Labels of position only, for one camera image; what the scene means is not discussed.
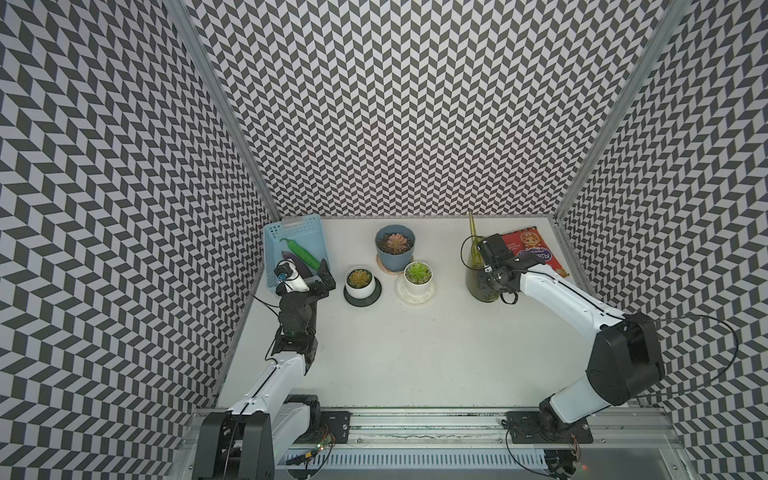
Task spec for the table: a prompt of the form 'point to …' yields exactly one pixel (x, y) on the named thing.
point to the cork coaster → (381, 265)
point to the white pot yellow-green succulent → (359, 283)
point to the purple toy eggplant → (301, 266)
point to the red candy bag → (529, 242)
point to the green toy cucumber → (302, 254)
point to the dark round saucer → (365, 301)
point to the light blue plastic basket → (305, 230)
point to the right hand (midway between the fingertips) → (491, 287)
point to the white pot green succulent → (418, 277)
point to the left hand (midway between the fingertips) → (310, 267)
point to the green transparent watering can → (477, 280)
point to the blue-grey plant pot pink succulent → (395, 244)
